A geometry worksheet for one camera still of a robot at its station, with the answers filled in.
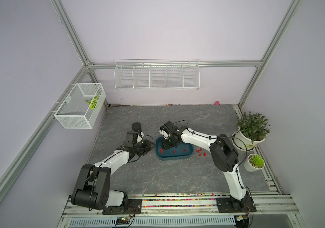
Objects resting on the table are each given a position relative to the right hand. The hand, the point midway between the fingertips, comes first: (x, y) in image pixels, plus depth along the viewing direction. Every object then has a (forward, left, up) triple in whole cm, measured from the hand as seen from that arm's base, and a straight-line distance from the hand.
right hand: (163, 145), depth 94 cm
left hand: (-4, +5, +5) cm, 8 cm away
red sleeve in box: (-4, -8, -3) cm, 9 cm away
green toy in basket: (+13, +40, +27) cm, 50 cm away
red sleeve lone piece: (-3, -14, -3) cm, 15 cm away
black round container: (+15, +20, +1) cm, 25 cm away
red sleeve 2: (-17, -18, +28) cm, 37 cm away
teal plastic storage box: (-3, -12, -2) cm, 13 cm away
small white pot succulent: (-15, -51, +6) cm, 54 cm away
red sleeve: (-3, -22, -3) cm, 23 cm away
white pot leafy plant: (+1, -53, +16) cm, 55 cm away
